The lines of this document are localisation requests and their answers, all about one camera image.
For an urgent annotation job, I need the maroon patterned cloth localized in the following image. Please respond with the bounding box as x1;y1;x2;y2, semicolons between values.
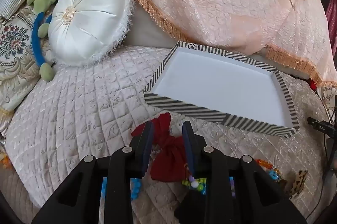
326;0;337;48

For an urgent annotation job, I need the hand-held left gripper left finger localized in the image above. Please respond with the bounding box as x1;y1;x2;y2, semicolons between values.
32;121;156;224

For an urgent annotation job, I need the orange fabric item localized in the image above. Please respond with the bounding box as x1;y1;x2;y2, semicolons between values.
0;154;11;170

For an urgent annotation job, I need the blue plastic bracelet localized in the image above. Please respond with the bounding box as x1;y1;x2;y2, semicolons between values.
101;177;141;199

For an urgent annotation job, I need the striped tray box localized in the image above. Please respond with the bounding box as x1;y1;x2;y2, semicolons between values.
143;41;301;138

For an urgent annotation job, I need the cream floral cloth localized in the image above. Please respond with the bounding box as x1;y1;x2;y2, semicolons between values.
322;86;337;110

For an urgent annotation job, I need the cream quilted bedspread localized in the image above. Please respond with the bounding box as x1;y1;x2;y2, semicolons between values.
0;44;337;224

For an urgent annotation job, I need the orange bead bracelet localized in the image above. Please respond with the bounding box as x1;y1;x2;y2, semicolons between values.
254;159;282;182

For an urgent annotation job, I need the leopard print bow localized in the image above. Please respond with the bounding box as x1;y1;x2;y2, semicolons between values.
279;170;308;198

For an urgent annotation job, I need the floral embroidered cushion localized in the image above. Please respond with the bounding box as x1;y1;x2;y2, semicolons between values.
0;7;57;113

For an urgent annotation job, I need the peach fringed blanket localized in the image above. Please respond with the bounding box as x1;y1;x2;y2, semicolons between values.
118;0;337;89

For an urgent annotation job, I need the red fabric bow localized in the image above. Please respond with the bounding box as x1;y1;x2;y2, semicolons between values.
131;112;194;182

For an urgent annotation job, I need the multicoloured bead necklace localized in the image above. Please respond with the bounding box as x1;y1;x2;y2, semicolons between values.
182;169;208;194

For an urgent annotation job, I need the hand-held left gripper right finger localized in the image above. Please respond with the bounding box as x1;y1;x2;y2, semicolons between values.
174;121;308;224

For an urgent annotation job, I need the white round satin pillow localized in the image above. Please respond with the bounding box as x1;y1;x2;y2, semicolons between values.
47;0;136;67

